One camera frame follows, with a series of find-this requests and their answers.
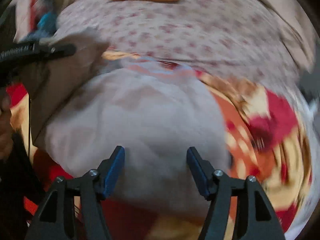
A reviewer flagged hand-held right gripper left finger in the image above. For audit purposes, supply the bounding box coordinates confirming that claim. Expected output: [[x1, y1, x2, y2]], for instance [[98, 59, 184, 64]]
[[25, 145, 125, 240]]

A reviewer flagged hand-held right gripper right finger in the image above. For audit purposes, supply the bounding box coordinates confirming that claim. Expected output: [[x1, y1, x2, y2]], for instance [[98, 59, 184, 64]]
[[186, 147, 285, 240]]

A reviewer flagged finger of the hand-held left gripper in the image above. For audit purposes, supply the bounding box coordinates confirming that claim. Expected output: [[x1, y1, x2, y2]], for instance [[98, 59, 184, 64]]
[[34, 44, 77, 62]]

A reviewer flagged grey zip jacket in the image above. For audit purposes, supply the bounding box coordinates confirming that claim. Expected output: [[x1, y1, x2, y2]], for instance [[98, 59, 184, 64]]
[[30, 26, 233, 222]]

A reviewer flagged person's left hand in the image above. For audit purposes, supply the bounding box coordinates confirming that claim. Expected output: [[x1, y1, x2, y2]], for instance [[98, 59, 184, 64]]
[[0, 96, 14, 161]]

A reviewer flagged blue plastic bag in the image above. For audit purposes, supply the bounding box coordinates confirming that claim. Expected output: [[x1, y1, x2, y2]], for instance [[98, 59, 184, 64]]
[[37, 12, 57, 35]]

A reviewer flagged red orange printed blanket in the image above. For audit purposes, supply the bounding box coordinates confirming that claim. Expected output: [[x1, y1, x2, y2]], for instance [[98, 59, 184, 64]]
[[6, 50, 314, 240]]

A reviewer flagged floral quilt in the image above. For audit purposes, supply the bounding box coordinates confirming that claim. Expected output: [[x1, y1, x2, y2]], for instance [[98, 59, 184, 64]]
[[54, 0, 302, 90]]

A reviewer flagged beige blanket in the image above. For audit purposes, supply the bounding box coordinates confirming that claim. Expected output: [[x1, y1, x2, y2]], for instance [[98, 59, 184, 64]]
[[225, 0, 317, 68]]

